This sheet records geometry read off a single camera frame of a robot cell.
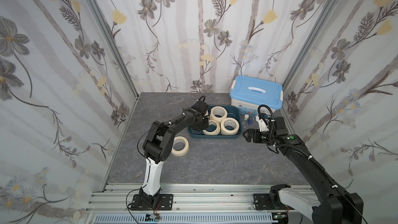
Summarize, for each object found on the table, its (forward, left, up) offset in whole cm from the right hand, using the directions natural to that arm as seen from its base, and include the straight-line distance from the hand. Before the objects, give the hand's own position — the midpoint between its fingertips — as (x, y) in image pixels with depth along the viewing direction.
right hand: (254, 132), depth 81 cm
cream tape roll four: (+12, +10, -16) cm, 23 cm away
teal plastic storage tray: (+22, +7, -14) cm, 27 cm away
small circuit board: (-39, +50, -15) cm, 65 cm away
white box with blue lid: (+29, -1, -1) cm, 29 cm away
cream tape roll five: (+20, +25, -14) cm, 35 cm away
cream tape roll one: (-8, +42, -15) cm, 45 cm away
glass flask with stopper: (+15, -1, -14) cm, 21 cm away
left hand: (+10, +24, -12) cm, 29 cm away
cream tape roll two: (+22, +17, -13) cm, 31 cm away
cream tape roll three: (+13, +21, -12) cm, 27 cm away
